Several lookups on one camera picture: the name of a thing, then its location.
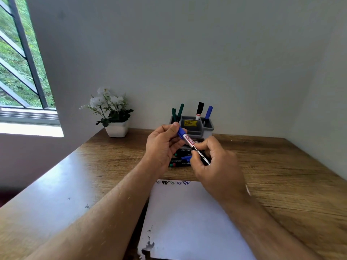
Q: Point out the person's left hand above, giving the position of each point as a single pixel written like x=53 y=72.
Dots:
x=160 y=151

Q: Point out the person's right hand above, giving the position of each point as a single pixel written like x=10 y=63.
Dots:
x=225 y=176

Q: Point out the pile of assorted markers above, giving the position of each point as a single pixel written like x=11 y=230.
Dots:
x=180 y=162

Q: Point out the blue capped white label marker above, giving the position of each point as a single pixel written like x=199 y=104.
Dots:
x=188 y=139

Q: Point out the green capped black marker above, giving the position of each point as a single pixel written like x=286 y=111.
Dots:
x=180 y=111
x=174 y=115

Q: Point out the white barrel black cap marker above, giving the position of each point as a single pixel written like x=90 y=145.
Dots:
x=200 y=108

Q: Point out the white paper sheet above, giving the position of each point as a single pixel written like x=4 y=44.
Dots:
x=189 y=227

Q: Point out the blue capped black marker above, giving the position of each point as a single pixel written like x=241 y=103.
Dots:
x=208 y=112

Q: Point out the person's right forearm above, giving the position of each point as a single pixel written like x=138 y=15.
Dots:
x=260 y=230

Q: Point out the person's left forearm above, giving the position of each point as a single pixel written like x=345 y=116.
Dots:
x=95 y=227

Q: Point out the white square flower pot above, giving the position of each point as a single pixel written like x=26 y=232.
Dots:
x=116 y=130

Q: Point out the grey white desk organizer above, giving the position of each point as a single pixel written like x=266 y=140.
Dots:
x=208 y=128

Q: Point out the artificial white flower plant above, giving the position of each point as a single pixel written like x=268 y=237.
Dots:
x=114 y=108

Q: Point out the window with dark bars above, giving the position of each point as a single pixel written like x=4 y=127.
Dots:
x=27 y=116

